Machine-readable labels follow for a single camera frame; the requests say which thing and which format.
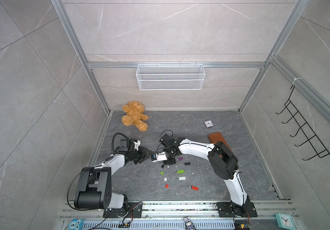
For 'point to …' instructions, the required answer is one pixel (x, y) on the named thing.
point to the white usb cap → (165, 179)
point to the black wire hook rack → (303, 126)
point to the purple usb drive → (180, 158)
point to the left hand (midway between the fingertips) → (152, 152)
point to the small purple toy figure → (189, 224)
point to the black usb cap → (162, 166)
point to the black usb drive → (188, 163)
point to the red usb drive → (194, 188)
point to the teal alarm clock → (285, 221)
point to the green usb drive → (181, 171)
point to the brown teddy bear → (134, 110)
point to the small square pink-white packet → (208, 123)
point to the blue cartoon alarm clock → (76, 224)
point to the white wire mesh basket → (170, 77)
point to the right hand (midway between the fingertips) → (166, 159)
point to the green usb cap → (162, 173)
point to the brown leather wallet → (215, 137)
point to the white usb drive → (182, 178)
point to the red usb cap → (167, 186)
